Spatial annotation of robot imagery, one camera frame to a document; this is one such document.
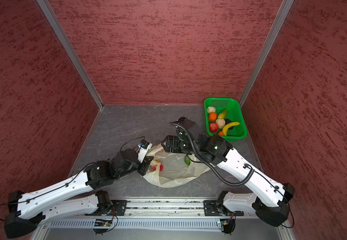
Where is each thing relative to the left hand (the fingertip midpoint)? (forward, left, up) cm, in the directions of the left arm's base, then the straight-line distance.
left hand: (151, 161), depth 71 cm
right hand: (+1, -9, +11) cm, 14 cm away
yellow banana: (+30, -46, -12) cm, 57 cm away
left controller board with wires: (-25, +25, -22) cm, 41 cm away
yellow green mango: (+44, -47, -13) cm, 66 cm away
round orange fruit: (+40, -38, -12) cm, 57 cm away
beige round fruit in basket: (+47, -38, -12) cm, 61 cm away
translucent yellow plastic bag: (+3, -8, -19) cm, 20 cm away
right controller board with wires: (-24, -38, -21) cm, 50 cm away
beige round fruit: (+34, -43, -12) cm, 56 cm away
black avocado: (+38, -49, -14) cm, 64 cm away
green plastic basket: (+46, -57, -16) cm, 75 cm away
